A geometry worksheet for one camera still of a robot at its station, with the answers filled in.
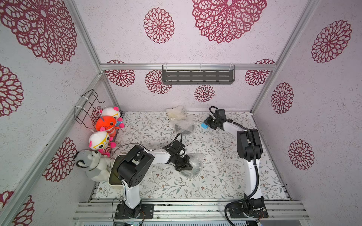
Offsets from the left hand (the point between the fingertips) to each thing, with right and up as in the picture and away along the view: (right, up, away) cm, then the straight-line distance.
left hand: (192, 167), depth 89 cm
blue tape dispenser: (+11, +27, +18) cm, 34 cm away
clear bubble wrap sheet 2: (-4, +27, +15) cm, 31 cm away
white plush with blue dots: (-52, +36, +6) cm, 64 cm away
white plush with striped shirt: (-53, +18, -9) cm, 57 cm away
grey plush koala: (-53, +4, -12) cm, 55 cm away
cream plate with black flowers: (-10, +37, +26) cm, 46 cm away
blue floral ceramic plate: (+3, 0, -1) cm, 3 cm away
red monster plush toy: (-54, +28, +1) cm, 61 cm away
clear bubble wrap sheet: (+3, +5, +1) cm, 6 cm away
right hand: (+10, +32, +19) cm, 39 cm away
